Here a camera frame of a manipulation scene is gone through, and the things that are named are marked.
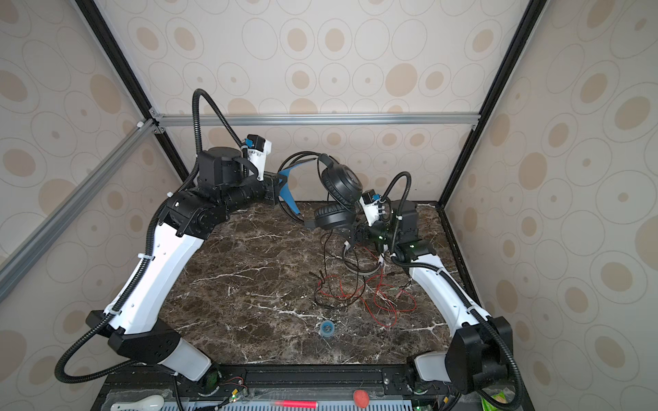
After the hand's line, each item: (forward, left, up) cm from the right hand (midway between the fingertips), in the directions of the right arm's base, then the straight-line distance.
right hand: (346, 220), depth 76 cm
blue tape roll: (-22, +6, -28) cm, 36 cm away
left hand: (-1, +14, +19) cm, 23 cm away
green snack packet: (-43, -37, -27) cm, 63 cm away
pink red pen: (-42, +15, -29) cm, 54 cm away
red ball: (-41, -3, -25) cm, 48 cm away
